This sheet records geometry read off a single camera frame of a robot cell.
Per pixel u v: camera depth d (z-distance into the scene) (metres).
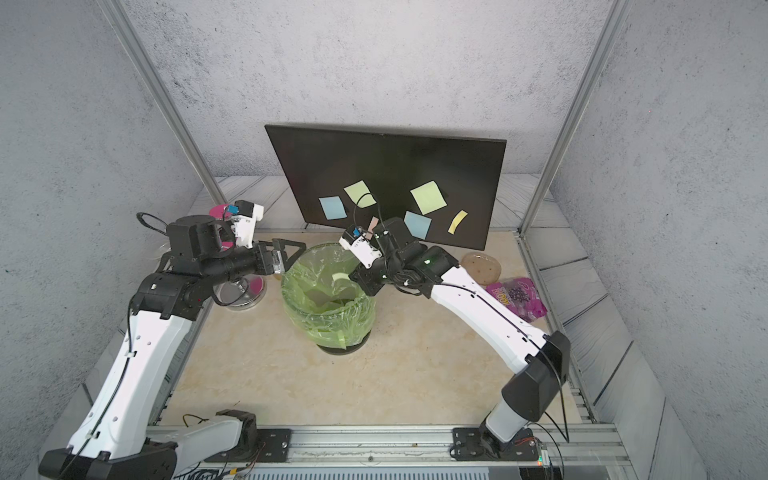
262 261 0.56
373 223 0.93
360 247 0.62
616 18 0.71
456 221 0.82
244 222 0.57
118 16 0.70
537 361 0.41
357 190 0.85
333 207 0.92
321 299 0.84
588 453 0.72
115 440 0.36
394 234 0.54
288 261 0.58
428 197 0.78
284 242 0.58
